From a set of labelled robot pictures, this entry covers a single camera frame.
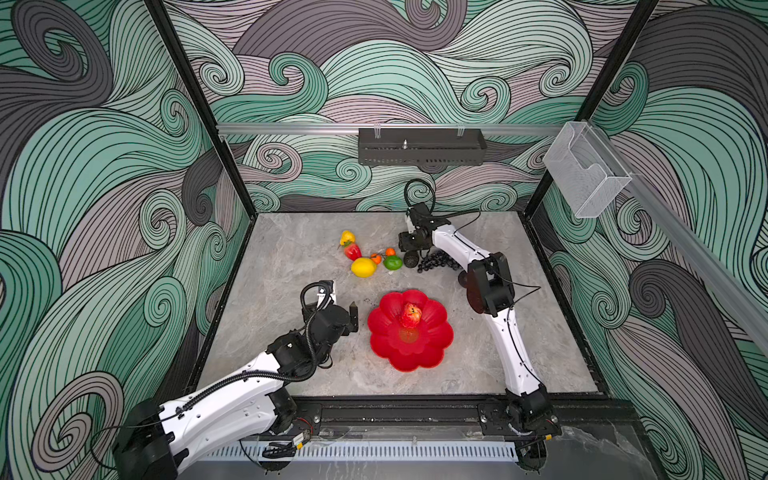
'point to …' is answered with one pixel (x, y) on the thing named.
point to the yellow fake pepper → (347, 235)
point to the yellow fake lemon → (363, 267)
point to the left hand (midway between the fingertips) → (340, 302)
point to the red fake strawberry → (352, 250)
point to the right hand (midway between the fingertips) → (408, 242)
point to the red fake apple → (411, 315)
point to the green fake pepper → (393, 263)
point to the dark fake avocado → (411, 258)
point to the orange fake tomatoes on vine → (378, 257)
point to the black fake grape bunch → (436, 259)
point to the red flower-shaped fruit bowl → (410, 330)
